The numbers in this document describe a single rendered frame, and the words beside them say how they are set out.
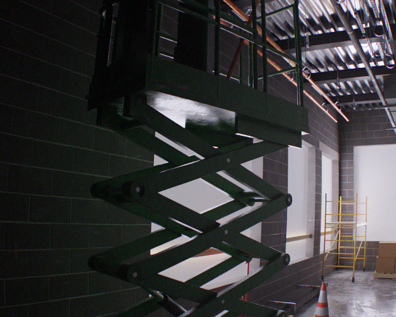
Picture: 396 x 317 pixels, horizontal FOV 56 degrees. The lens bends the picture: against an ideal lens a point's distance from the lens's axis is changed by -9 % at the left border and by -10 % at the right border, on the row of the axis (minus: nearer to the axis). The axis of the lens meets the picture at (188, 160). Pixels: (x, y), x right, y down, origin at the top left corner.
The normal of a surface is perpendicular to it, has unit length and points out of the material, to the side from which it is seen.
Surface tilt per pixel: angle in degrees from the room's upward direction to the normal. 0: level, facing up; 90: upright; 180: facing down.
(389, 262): 90
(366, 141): 90
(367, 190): 90
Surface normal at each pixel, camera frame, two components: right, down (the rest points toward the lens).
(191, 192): 0.83, -0.04
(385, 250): -0.55, -0.12
